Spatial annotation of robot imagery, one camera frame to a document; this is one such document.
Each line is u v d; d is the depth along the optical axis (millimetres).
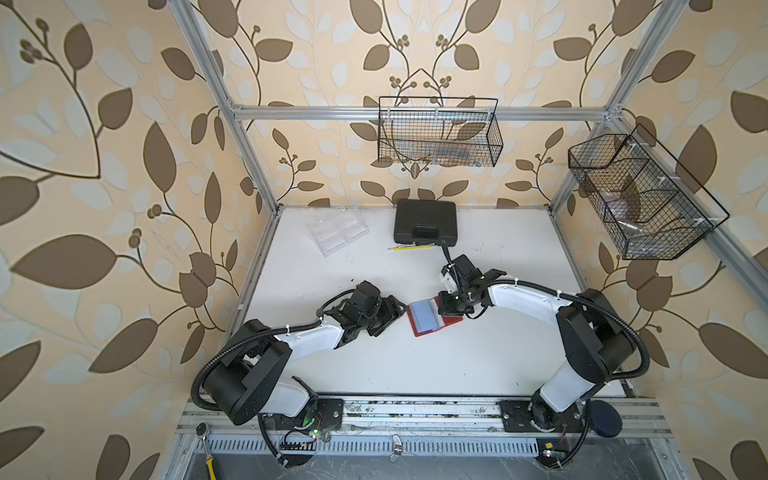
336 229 1109
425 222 1100
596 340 456
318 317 634
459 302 771
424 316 912
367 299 695
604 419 725
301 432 720
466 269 735
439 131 965
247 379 429
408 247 1083
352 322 691
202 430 721
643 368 434
